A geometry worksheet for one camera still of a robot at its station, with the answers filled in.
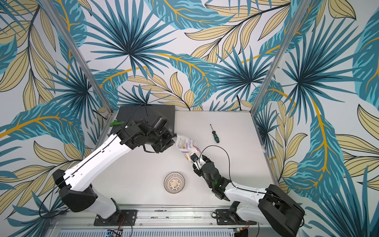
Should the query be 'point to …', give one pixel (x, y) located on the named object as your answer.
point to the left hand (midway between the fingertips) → (175, 144)
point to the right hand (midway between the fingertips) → (191, 160)
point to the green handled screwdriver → (215, 137)
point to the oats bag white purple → (187, 146)
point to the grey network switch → (129, 113)
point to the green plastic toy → (116, 123)
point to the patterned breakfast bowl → (174, 182)
